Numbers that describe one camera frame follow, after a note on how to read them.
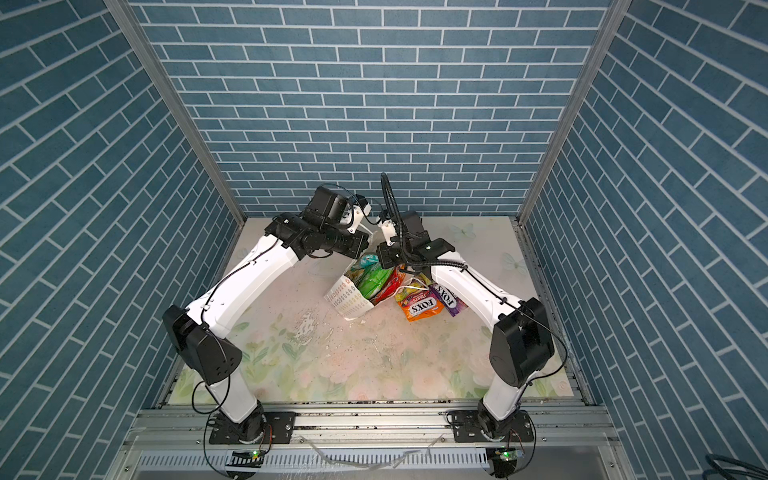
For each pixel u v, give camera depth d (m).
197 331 0.43
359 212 0.68
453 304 0.95
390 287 0.81
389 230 0.75
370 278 0.83
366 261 0.89
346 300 0.78
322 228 0.57
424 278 0.61
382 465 0.69
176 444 0.72
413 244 0.63
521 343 0.46
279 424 0.74
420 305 0.93
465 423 0.74
